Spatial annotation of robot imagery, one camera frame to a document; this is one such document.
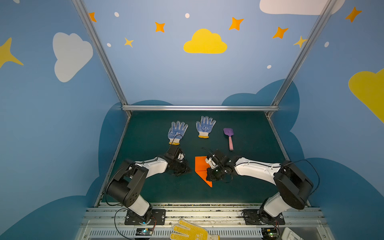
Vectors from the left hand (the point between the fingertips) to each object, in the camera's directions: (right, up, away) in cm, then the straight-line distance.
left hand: (193, 171), depth 88 cm
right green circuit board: (+38, -26, -16) cm, 49 cm away
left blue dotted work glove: (-13, +22, +21) cm, 33 cm away
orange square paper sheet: (+5, +1, +5) cm, 7 cm away
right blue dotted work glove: (+10, +28, +27) cm, 40 cm away
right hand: (+8, -3, -3) cm, 9 cm away
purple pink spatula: (+27, +22, +20) cm, 40 cm away
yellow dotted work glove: (+1, -25, -18) cm, 30 cm away
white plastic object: (+45, -25, -18) cm, 55 cm away
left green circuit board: (-24, -25, -16) cm, 38 cm away
